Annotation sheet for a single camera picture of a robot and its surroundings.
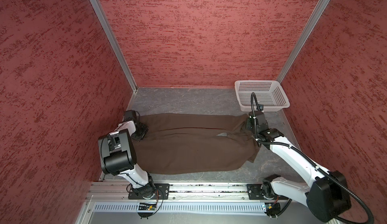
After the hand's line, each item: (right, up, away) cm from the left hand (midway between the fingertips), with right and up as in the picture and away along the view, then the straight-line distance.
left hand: (146, 134), depth 94 cm
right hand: (+64, +9, -9) cm, 66 cm away
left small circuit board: (+6, -31, -21) cm, 38 cm away
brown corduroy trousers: (+31, -6, +1) cm, 31 cm away
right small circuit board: (+69, -31, -23) cm, 79 cm away
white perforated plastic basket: (+91, +27, +24) cm, 98 cm away
